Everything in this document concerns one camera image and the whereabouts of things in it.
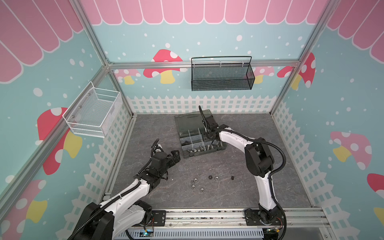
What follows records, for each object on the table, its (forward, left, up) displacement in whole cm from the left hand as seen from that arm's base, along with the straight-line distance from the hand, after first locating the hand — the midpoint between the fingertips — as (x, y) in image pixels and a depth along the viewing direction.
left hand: (174, 157), depth 86 cm
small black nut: (-8, -34, -8) cm, 36 cm away
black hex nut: (-8, -21, -8) cm, 24 cm away
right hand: (+18, -19, -3) cm, 26 cm away
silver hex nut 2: (-10, -13, -8) cm, 18 cm away
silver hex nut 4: (-9, -25, -8) cm, 28 cm away
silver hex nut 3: (-14, -11, -8) cm, 20 cm away
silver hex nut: (-15, -16, -8) cm, 24 cm away
